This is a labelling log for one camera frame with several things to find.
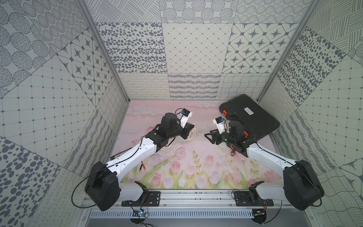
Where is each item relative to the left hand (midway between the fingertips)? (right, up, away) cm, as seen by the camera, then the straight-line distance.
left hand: (192, 121), depth 77 cm
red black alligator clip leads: (-30, -28, +9) cm, 42 cm away
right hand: (+11, -8, +8) cm, 16 cm away
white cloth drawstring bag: (+1, -7, +2) cm, 7 cm away
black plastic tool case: (+47, -2, +21) cm, 51 cm away
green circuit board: (-27, -46, -7) cm, 54 cm away
